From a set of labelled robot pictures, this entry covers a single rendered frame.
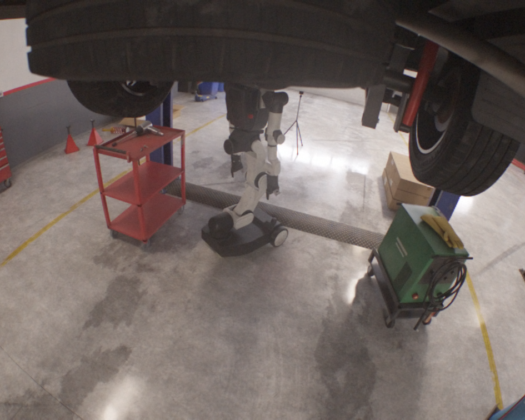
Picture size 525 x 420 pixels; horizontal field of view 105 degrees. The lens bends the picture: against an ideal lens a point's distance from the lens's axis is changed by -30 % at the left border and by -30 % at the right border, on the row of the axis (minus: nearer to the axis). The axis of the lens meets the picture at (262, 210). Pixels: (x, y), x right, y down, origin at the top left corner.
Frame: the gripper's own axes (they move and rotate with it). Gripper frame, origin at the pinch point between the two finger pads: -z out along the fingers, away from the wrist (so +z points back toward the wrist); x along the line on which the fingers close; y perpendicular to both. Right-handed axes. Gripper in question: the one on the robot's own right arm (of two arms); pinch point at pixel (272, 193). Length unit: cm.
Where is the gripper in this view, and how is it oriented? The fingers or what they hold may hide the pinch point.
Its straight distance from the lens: 225.3
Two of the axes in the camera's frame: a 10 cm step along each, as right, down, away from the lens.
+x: 7.3, -4.6, 5.0
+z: -0.3, -7.5, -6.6
